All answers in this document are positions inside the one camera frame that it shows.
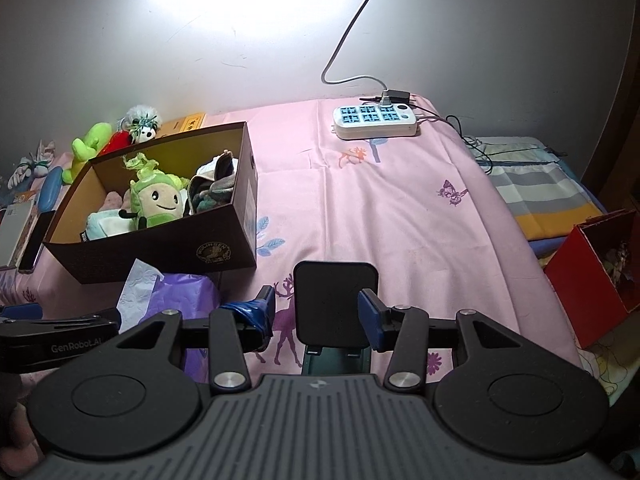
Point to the red box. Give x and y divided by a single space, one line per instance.
595 273

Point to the yellow chinese book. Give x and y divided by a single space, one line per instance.
182 124

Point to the black smartphone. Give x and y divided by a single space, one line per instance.
35 242

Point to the red plush toy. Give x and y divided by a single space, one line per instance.
119 140

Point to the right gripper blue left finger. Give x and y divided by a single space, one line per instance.
254 319

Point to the lime green plush toy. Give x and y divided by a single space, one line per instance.
86 148

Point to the striped blanket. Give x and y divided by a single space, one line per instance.
541 192

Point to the black charger plug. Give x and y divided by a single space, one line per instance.
389 97

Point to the pink plush toy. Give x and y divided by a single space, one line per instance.
117 202

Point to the multicolour knotted sock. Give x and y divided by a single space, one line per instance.
204 196

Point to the brown cardboard box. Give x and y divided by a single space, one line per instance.
185 203

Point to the panda plush with fluff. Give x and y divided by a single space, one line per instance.
141 122

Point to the white blue power strip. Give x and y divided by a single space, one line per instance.
373 121

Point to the lime green mesh cloth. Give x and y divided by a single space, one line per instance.
141 165

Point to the black phone on stand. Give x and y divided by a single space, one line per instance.
326 316

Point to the blue glasses case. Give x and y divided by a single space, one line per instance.
50 190

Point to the white knotted glove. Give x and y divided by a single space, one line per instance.
33 166

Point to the pink printed bedsheet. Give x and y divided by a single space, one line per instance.
419 209

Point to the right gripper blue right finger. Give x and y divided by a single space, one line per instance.
377 321

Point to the green plush vegetable toy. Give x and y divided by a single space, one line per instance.
155 201

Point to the purple tissue pack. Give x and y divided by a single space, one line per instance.
147 291

